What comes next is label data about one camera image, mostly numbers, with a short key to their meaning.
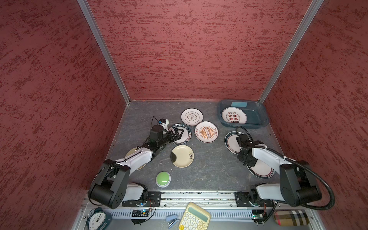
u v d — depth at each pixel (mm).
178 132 785
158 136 683
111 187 420
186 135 999
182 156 907
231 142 942
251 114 1131
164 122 794
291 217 668
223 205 737
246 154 677
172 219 672
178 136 774
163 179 793
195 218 675
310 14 738
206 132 1002
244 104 1136
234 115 1100
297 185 429
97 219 653
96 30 793
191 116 1100
